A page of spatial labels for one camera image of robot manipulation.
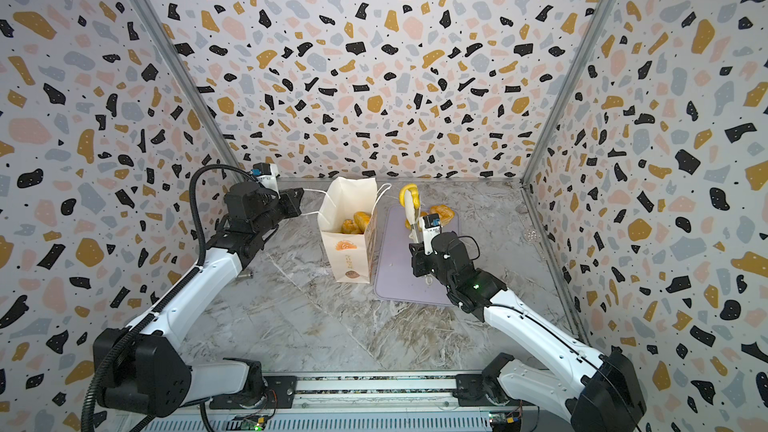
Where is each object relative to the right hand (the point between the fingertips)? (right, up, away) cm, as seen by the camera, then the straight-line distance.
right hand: (410, 239), depth 77 cm
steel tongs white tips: (+1, +2, -1) cm, 2 cm away
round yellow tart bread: (+1, +12, 0) cm, 12 cm away
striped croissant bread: (-14, +4, +14) cm, 20 cm away
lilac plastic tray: (-4, -16, +18) cm, 25 cm away
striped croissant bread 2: (-19, +2, +19) cm, 27 cm away
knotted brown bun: (+13, +6, +31) cm, 34 cm away
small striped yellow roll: (+1, +7, -1) cm, 7 cm away
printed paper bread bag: (-20, +8, +19) cm, 29 cm away
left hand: (-28, +14, +1) cm, 32 cm away
